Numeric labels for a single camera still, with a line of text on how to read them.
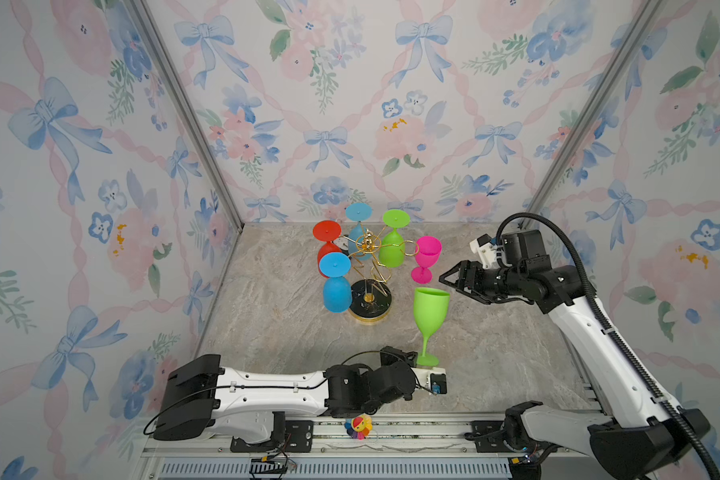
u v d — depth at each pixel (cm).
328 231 78
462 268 63
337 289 76
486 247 66
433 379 59
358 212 82
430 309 67
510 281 58
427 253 93
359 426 75
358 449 73
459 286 63
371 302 97
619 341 42
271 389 46
